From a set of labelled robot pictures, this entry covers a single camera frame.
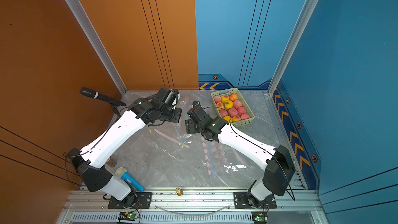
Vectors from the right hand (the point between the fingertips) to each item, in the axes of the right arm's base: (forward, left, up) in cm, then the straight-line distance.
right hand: (193, 123), depth 80 cm
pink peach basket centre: (+19, -24, -14) cm, 34 cm away
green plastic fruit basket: (+24, -24, -15) cm, 37 cm away
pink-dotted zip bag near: (-12, -15, -18) cm, 26 cm away
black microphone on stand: (+12, +46, +2) cm, 48 cm away
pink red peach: (+17, -18, -13) cm, 28 cm away
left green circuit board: (-38, +29, -20) cm, 52 cm away
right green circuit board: (-38, -31, -22) cm, 54 cm away
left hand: (+1, +6, +7) cm, 9 cm away
